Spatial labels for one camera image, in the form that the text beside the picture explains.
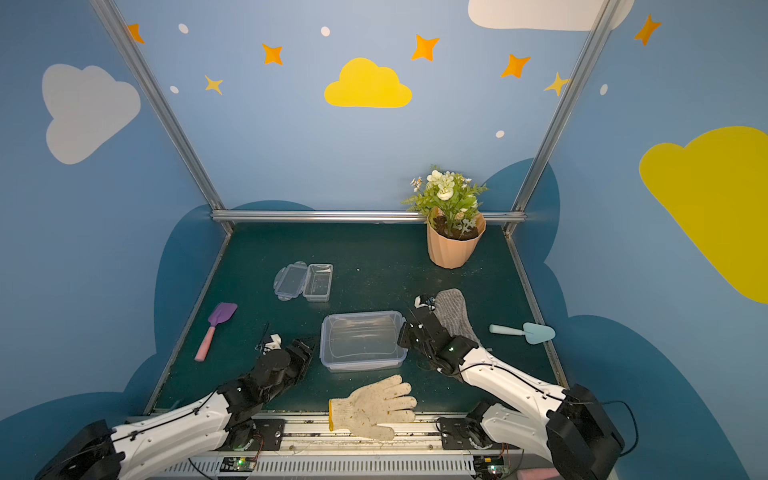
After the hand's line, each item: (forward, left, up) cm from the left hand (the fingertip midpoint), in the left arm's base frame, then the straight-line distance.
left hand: (325, 346), depth 84 cm
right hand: (+6, -23, +3) cm, 24 cm away
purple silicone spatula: (+13, +37, -5) cm, 39 cm away
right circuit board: (-27, -43, -6) cm, 51 cm away
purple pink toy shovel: (-28, -53, -3) cm, 60 cm away
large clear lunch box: (+4, -10, -6) cm, 12 cm away
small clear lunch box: (+25, +8, -6) cm, 27 cm away
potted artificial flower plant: (+38, -36, +22) cm, 57 cm away
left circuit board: (-27, +18, -6) cm, 34 cm away
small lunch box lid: (+26, +18, -6) cm, 32 cm away
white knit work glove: (-14, -14, -5) cm, 20 cm away
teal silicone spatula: (+9, -64, -6) cm, 65 cm away
